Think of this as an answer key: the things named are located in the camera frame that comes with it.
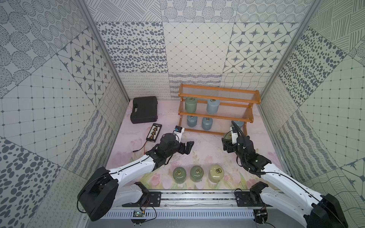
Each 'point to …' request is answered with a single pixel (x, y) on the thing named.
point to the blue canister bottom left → (192, 120)
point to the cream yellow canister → (216, 173)
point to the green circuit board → (138, 213)
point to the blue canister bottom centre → (206, 123)
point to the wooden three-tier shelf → (206, 109)
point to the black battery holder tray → (154, 132)
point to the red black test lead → (142, 145)
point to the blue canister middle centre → (213, 106)
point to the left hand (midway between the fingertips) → (191, 141)
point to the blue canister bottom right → (239, 123)
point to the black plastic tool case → (144, 109)
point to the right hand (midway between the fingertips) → (229, 139)
